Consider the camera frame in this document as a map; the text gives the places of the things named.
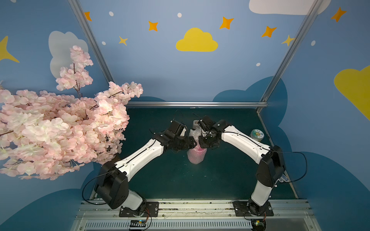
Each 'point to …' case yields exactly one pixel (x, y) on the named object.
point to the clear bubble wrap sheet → (195, 133)
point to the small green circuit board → (138, 223)
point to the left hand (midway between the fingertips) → (193, 143)
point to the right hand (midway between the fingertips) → (204, 144)
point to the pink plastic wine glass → (196, 155)
